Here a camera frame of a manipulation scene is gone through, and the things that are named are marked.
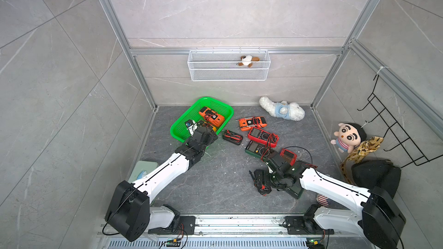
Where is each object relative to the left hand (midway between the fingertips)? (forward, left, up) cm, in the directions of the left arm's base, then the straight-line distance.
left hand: (208, 130), depth 85 cm
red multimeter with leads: (+4, -31, -13) cm, 34 cm away
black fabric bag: (-25, -67, +1) cm, 72 cm away
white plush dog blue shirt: (+18, -44, -6) cm, 48 cm away
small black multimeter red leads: (-24, -23, -5) cm, 34 cm away
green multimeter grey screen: (-26, -41, -14) cm, 51 cm away
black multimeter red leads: (+6, -13, -16) cm, 21 cm away
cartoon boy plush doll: (-6, -68, 0) cm, 68 cm away
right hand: (-22, -26, -14) cm, 37 cm away
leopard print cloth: (-15, -69, -1) cm, 71 cm away
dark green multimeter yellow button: (-3, -27, -16) cm, 32 cm away
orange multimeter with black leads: (+20, -1, -13) cm, 24 cm away
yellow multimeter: (+11, -2, -13) cm, 17 cm away
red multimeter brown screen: (-7, -43, -16) cm, 47 cm away
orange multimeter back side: (+16, -23, -15) cm, 32 cm away
